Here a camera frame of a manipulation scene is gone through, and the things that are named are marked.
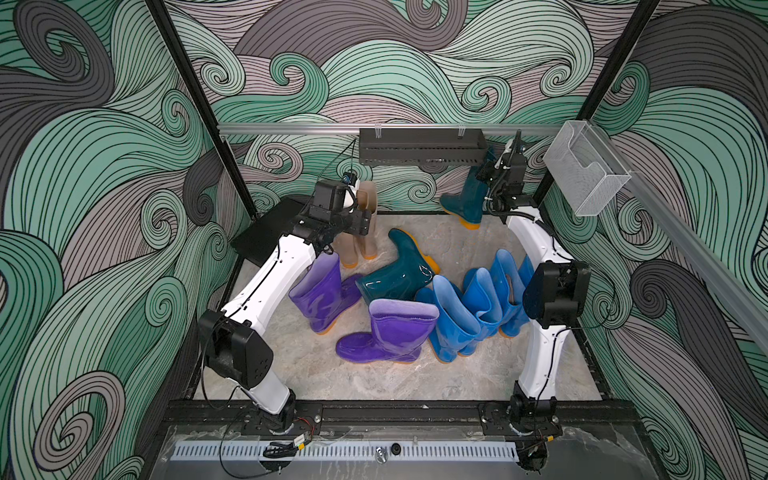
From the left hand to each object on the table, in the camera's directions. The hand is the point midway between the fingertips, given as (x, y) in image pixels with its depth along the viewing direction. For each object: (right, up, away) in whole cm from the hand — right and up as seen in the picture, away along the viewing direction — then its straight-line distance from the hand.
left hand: (355, 207), depth 79 cm
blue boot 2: (+39, -18, -5) cm, 44 cm away
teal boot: (+14, -22, +18) cm, 32 cm away
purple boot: (-8, -23, -6) cm, 25 cm away
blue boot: (+25, -28, -9) cm, 39 cm away
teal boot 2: (+37, +2, +19) cm, 41 cm away
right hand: (+38, +16, +10) cm, 43 cm away
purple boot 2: (+11, -30, -12) cm, 34 cm away
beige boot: (-4, -10, +6) cm, 13 cm away
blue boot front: (+30, -20, -11) cm, 38 cm away
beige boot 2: (+3, +4, +10) cm, 12 cm away
